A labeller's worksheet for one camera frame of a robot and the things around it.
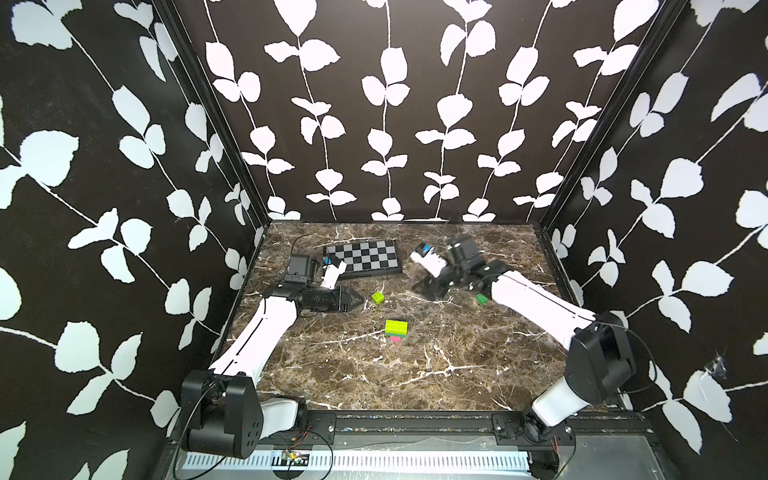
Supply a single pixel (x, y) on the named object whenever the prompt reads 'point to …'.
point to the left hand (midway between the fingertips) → (356, 297)
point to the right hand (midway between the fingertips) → (415, 277)
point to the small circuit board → (291, 458)
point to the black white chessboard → (367, 258)
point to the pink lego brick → (395, 338)
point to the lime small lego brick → (378, 297)
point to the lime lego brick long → (396, 327)
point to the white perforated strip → (364, 460)
